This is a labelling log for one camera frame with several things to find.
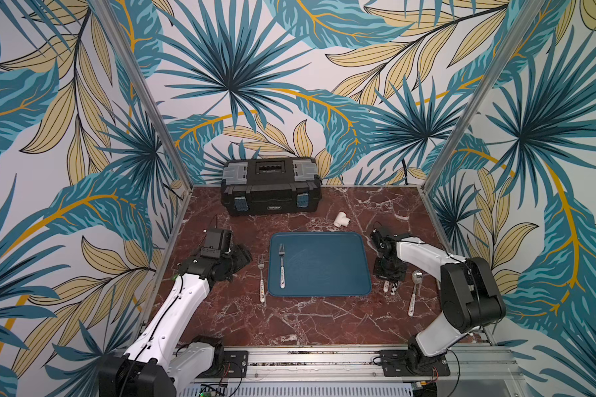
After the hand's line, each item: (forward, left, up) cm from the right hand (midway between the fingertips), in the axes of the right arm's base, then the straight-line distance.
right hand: (386, 277), depth 91 cm
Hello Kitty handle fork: (+3, +38, 0) cm, 38 cm away
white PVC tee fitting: (+25, +13, +3) cm, 28 cm away
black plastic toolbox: (+34, +42, +15) cm, 56 cm away
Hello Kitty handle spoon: (-4, +1, 0) cm, 4 cm away
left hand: (+2, +50, +13) cm, 51 cm away
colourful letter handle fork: (+7, +46, -1) cm, 47 cm away
